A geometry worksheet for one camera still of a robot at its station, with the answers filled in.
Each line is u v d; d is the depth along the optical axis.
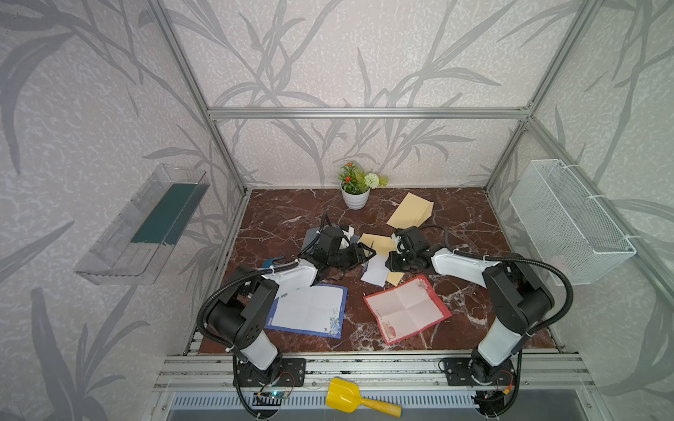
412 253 0.73
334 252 0.73
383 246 0.98
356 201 1.09
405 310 0.86
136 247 0.63
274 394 0.71
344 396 0.70
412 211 1.12
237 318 0.45
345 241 0.74
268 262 0.97
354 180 1.02
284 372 0.73
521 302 0.47
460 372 0.73
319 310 0.85
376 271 0.93
